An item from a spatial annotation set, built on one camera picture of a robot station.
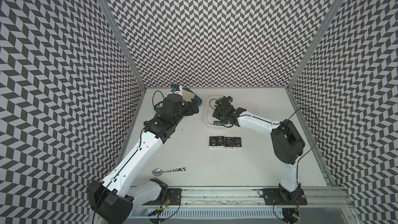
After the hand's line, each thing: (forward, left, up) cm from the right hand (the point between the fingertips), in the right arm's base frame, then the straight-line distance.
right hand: (216, 114), depth 94 cm
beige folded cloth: (+25, +21, -10) cm, 34 cm away
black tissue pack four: (-15, -12, -7) cm, 21 cm away
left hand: (-7, +14, +20) cm, 26 cm away
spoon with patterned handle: (-31, +30, -5) cm, 44 cm away
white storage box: (-5, +4, +13) cm, 14 cm away
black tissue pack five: (-4, -1, -3) cm, 5 cm away
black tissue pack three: (-15, -7, -6) cm, 18 cm away
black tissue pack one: (-15, +2, -6) cm, 16 cm away
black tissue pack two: (-15, -3, -6) cm, 16 cm away
